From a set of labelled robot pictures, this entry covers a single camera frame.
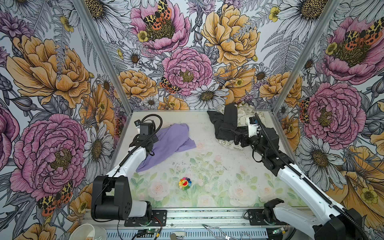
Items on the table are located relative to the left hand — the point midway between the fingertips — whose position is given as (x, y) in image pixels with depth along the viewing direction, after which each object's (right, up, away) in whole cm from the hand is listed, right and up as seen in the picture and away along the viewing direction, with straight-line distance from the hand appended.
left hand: (149, 140), depth 89 cm
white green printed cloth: (+66, +20, +32) cm, 76 cm away
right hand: (+49, +4, -11) cm, 51 cm away
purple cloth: (+11, -1, +11) cm, 16 cm away
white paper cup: (-23, -40, -19) cm, 50 cm away
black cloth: (+47, +9, +11) cm, 49 cm away
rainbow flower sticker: (+21, -24, -4) cm, 32 cm away
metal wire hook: (+40, -42, -20) cm, 62 cm away
